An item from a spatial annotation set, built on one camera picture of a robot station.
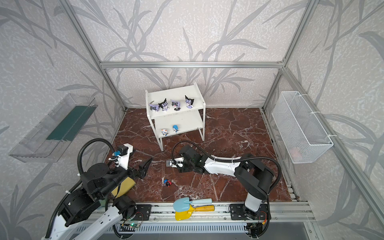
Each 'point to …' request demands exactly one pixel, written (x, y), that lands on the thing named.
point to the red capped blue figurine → (167, 182)
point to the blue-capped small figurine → (175, 128)
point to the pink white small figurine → (164, 132)
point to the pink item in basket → (295, 154)
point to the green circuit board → (134, 225)
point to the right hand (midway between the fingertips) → (179, 154)
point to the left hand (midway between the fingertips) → (146, 150)
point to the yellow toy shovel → (182, 215)
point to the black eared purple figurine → (154, 107)
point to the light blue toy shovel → (183, 204)
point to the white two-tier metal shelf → (175, 111)
